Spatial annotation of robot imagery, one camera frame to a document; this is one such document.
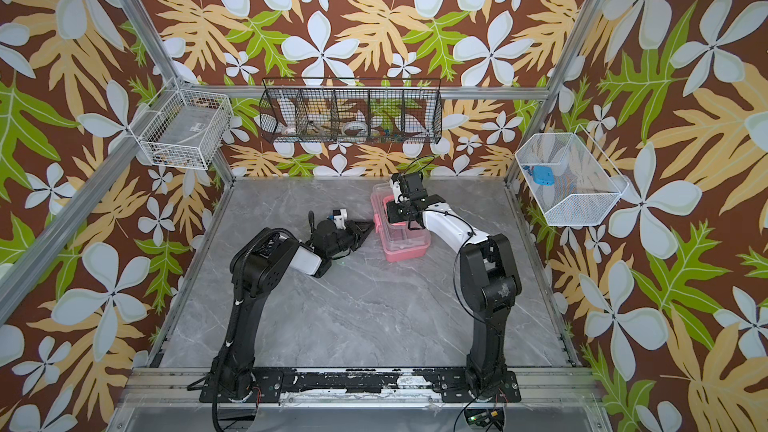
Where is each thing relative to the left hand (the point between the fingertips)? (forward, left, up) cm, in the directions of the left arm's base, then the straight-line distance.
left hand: (376, 220), depth 97 cm
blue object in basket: (+4, -49, +18) cm, 53 cm away
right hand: (+1, -5, +2) cm, 5 cm away
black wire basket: (+29, +10, +23) cm, 38 cm away
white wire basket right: (-3, -57, +22) cm, 61 cm away
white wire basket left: (+14, +57, +26) cm, 64 cm away
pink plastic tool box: (-9, -7, 0) cm, 12 cm away
